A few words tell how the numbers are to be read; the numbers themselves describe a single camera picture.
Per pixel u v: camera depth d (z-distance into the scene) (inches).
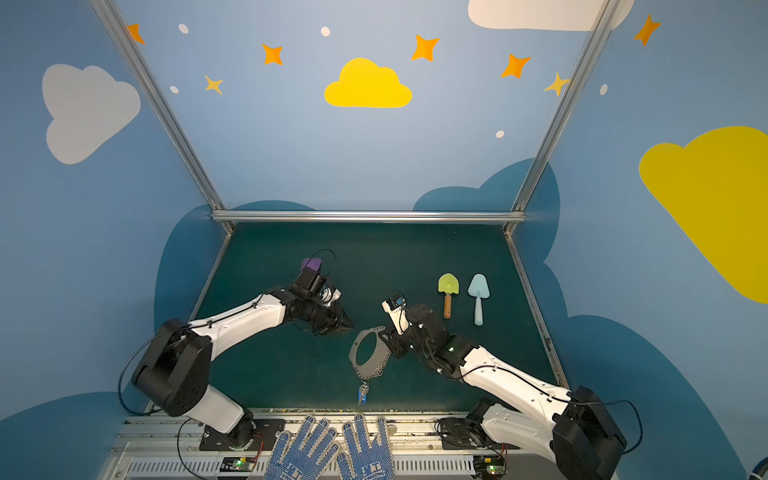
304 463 27.7
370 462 27.7
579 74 31.0
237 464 28.0
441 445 29.0
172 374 17.3
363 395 31.7
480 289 40.7
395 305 27.7
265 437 29.2
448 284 41.0
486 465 28.2
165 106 33.7
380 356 35.0
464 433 29.1
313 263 43.1
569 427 16.0
